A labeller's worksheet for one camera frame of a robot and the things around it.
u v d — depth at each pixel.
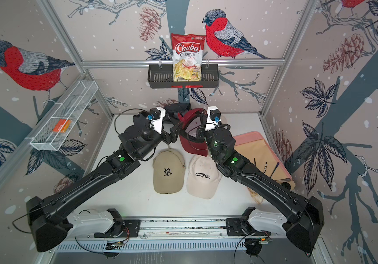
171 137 0.60
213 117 0.52
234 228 0.73
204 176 0.85
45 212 0.39
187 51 0.85
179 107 1.18
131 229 0.73
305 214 0.38
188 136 0.83
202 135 0.62
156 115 0.52
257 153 1.00
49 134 0.70
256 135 1.07
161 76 0.95
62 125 0.69
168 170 0.85
